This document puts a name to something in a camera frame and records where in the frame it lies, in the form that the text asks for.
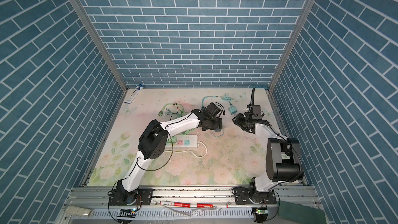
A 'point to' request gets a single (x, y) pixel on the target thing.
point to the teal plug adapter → (232, 109)
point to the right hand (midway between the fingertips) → (234, 118)
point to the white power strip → (184, 141)
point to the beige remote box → (80, 211)
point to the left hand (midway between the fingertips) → (218, 126)
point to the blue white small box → (138, 89)
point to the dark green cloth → (301, 213)
